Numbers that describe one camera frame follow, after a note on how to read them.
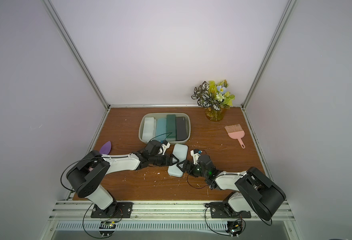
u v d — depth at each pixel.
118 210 0.72
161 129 1.04
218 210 0.72
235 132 1.03
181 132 1.01
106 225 0.72
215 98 0.93
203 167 0.69
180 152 0.92
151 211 0.74
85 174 0.46
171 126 1.03
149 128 1.04
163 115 1.10
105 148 0.97
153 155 0.74
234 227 0.70
